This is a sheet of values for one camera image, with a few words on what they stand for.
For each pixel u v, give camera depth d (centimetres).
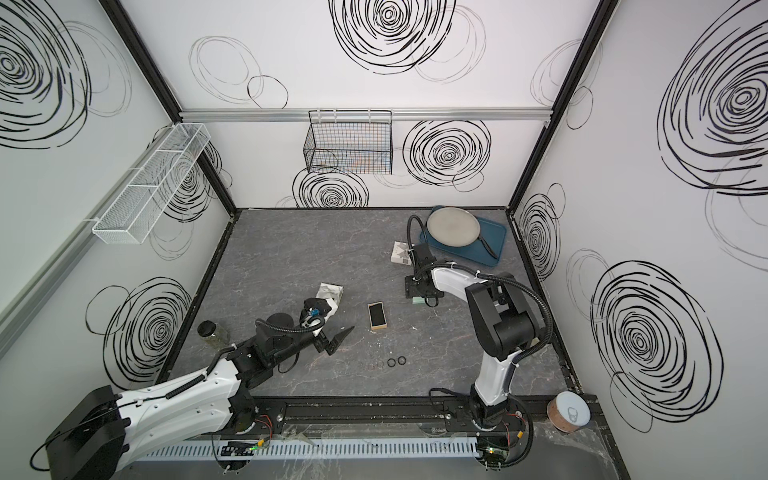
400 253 102
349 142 144
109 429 41
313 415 75
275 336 60
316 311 64
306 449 96
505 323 49
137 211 74
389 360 83
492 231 113
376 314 89
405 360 83
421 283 71
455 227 113
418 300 89
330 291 94
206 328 82
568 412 69
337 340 69
